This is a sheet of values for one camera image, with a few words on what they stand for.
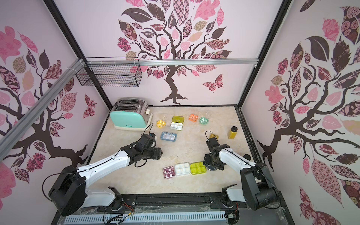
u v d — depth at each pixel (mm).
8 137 504
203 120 1102
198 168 852
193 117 1108
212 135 1001
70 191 404
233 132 942
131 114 964
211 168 844
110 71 947
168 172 832
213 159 748
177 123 1084
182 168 855
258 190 420
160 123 1073
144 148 647
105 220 695
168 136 1004
